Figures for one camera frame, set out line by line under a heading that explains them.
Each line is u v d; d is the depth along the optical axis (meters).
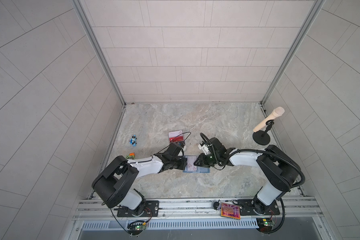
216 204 0.70
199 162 0.81
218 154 0.70
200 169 0.83
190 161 0.86
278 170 0.46
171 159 0.68
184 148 0.82
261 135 0.96
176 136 0.93
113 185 0.42
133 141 0.93
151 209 0.70
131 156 0.86
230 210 0.69
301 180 0.44
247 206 0.71
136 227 0.65
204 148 0.83
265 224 0.68
